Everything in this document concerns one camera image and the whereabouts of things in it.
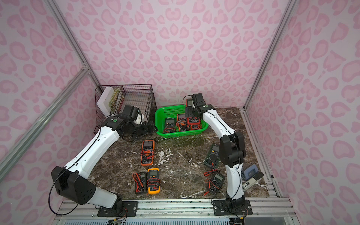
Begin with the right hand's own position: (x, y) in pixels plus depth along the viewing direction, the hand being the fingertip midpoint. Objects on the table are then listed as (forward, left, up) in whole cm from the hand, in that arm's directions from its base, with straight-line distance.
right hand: (191, 110), depth 95 cm
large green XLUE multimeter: (-3, +16, -13) cm, 21 cm away
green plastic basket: (+14, +16, -17) cm, 27 cm away
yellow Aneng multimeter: (-42, +21, -12) cm, 49 cm away
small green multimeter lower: (-44, -13, -13) cm, 47 cm away
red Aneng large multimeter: (-9, 0, -1) cm, 9 cm away
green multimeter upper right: (-27, -14, -14) cm, 34 cm away
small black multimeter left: (-43, +28, -13) cm, 53 cm away
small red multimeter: (-5, -1, -12) cm, 13 cm away
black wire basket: (+4, +55, +6) cm, 55 cm away
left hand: (-20, +22, +6) cm, 30 cm away
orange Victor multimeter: (-1, +7, -12) cm, 13 cm away
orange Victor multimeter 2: (-25, +28, -13) cm, 40 cm away
